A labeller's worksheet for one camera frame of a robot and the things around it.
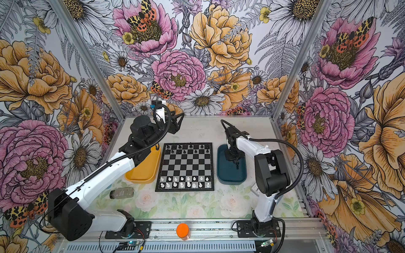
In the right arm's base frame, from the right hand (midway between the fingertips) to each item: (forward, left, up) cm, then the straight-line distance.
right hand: (233, 162), depth 93 cm
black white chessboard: (-1, +27, -2) cm, 28 cm away
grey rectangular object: (-16, +59, +1) cm, 61 cm away
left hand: (+6, +27, +31) cm, 42 cm away
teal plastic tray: (-4, +4, -4) cm, 7 cm away
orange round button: (-34, +26, +5) cm, 43 cm away
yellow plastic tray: (-5, +48, +2) cm, 48 cm away
